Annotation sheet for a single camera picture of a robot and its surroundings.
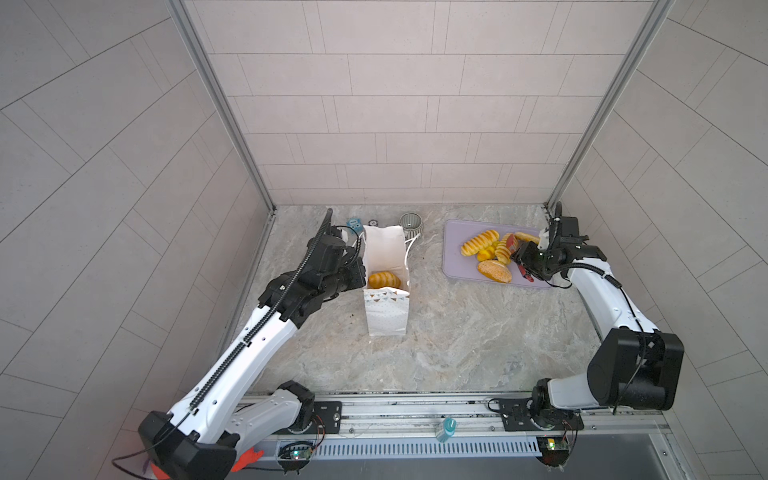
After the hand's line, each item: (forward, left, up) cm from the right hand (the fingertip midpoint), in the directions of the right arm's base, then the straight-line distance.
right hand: (515, 255), depth 86 cm
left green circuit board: (-41, +59, -10) cm, 73 cm away
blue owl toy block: (+26, +49, -10) cm, 56 cm away
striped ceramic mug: (+24, +28, -10) cm, 38 cm away
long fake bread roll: (+11, -9, -6) cm, 15 cm away
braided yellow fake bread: (+7, +1, -8) cm, 11 cm away
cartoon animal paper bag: (-16, +38, +3) cm, 41 cm away
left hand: (-8, +40, +11) cm, 42 cm away
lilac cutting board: (+6, +12, -13) cm, 19 cm away
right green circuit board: (-43, +1, -16) cm, 46 cm away
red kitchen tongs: (+4, -1, 0) cm, 4 cm away
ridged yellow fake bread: (-2, +39, -4) cm, 39 cm away
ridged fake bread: (+11, +7, -7) cm, 15 cm away
